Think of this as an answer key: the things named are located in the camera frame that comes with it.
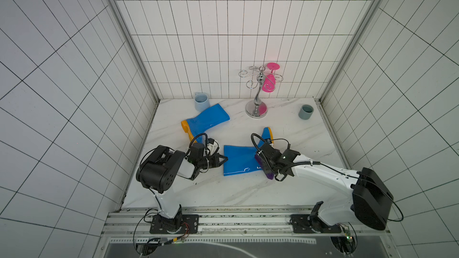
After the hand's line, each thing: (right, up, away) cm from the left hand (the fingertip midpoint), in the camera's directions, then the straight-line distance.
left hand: (225, 161), depth 92 cm
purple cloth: (+22, -5, -6) cm, 23 cm away
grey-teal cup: (+49, +26, +15) cm, 58 cm away
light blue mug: (-16, +33, +20) cm, 42 cm away
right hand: (+22, +2, -5) cm, 22 cm away
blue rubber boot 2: (+8, +1, -2) cm, 8 cm away
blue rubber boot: (-18, +17, +11) cm, 27 cm away
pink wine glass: (+26, +44, +15) cm, 53 cm away
